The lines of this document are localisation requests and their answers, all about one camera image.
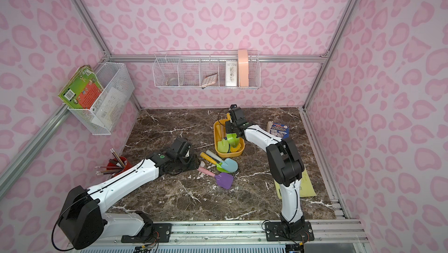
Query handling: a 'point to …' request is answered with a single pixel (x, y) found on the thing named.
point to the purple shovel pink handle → (224, 180)
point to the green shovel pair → (223, 146)
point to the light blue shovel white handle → (229, 165)
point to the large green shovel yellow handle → (233, 139)
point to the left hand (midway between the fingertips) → (198, 160)
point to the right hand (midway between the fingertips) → (228, 123)
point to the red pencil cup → (116, 165)
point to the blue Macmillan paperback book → (280, 130)
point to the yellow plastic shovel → (235, 149)
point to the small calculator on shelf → (210, 80)
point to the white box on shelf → (231, 73)
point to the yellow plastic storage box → (219, 133)
